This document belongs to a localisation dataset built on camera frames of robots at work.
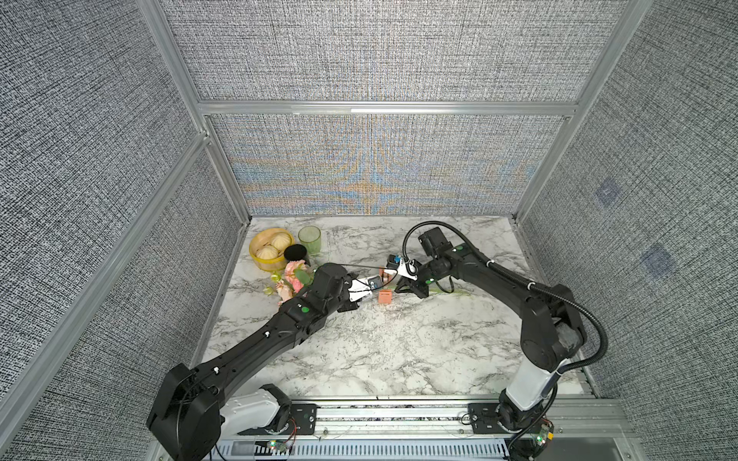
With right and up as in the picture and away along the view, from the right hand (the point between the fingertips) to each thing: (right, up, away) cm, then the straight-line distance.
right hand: (399, 277), depth 86 cm
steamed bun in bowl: (-44, +7, +15) cm, 47 cm away
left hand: (-12, +2, -6) cm, 13 cm away
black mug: (-34, +7, +12) cm, 36 cm away
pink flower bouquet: (-32, -1, -2) cm, 32 cm away
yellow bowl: (-50, +12, +23) cm, 56 cm away
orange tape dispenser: (-4, -6, +6) cm, 10 cm away
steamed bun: (-41, +11, +18) cm, 46 cm away
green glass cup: (-30, +13, +17) cm, 36 cm away
